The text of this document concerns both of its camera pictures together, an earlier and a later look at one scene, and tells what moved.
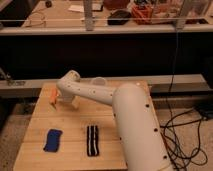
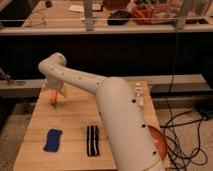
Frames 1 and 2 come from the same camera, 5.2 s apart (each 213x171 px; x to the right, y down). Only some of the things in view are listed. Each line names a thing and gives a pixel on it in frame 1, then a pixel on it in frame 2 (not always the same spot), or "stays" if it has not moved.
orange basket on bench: x=142 y=14 stays
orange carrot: x=53 y=95 stays
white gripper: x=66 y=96 -> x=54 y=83
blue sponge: x=52 y=140 stays
